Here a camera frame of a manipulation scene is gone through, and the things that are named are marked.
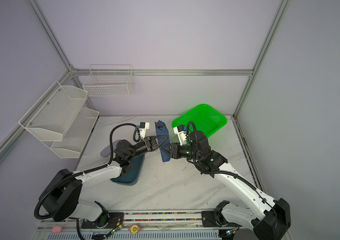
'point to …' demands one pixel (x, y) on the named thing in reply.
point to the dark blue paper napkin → (161, 131)
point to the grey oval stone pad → (106, 152)
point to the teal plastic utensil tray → (131, 178)
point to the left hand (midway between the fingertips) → (167, 138)
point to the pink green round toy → (134, 228)
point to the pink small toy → (56, 229)
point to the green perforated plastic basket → (205, 119)
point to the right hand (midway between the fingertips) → (162, 148)
